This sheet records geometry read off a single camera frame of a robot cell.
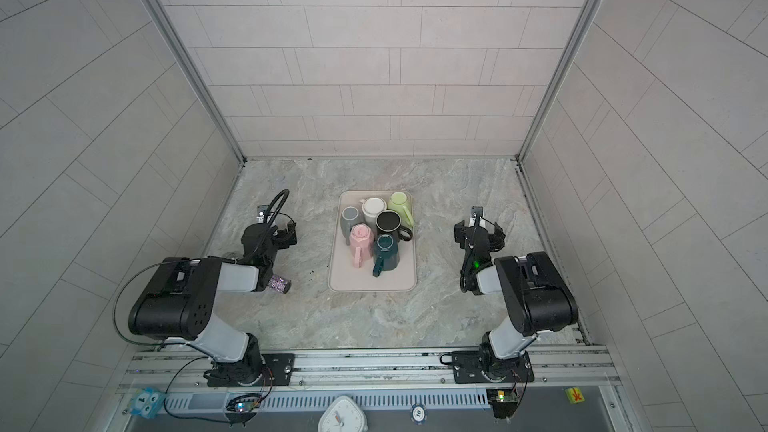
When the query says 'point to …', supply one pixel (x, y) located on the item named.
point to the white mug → (371, 206)
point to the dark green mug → (386, 253)
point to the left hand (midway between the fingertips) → (284, 216)
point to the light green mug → (400, 202)
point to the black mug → (389, 223)
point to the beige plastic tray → (344, 277)
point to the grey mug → (349, 218)
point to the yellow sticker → (574, 395)
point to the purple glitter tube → (280, 284)
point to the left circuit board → (245, 403)
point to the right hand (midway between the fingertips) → (478, 219)
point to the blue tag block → (146, 402)
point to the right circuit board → (504, 401)
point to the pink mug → (361, 241)
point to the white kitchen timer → (343, 415)
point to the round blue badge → (419, 414)
